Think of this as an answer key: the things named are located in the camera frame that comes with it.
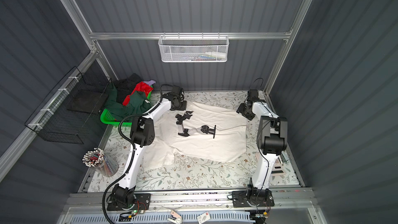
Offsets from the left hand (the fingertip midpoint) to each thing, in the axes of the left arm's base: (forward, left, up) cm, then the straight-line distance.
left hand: (184, 106), depth 109 cm
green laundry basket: (-8, +49, +3) cm, 50 cm away
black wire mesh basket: (-23, +53, +25) cm, 63 cm away
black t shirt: (+13, +41, +8) cm, 44 cm away
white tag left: (-65, +3, -1) cm, 65 cm away
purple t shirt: (+16, +24, +9) cm, 30 cm away
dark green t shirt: (-6, +28, +10) cm, 31 cm away
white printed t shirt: (-20, -8, -2) cm, 22 cm away
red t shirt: (+12, +30, +9) cm, 33 cm away
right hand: (-11, -40, +3) cm, 42 cm away
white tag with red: (-65, -9, -2) cm, 66 cm away
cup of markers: (-42, +38, +14) cm, 58 cm away
